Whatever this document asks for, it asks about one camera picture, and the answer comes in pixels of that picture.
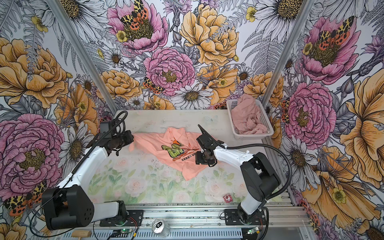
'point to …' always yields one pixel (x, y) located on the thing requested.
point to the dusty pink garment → (246, 116)
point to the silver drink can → (160, 227)
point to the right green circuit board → (254, 230)
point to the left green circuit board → (125, 230)
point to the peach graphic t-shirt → (174, 147)
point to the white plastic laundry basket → (264, 116)
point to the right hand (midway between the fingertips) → (201, 166)
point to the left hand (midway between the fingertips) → (133, 140)
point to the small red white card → (227, 198)
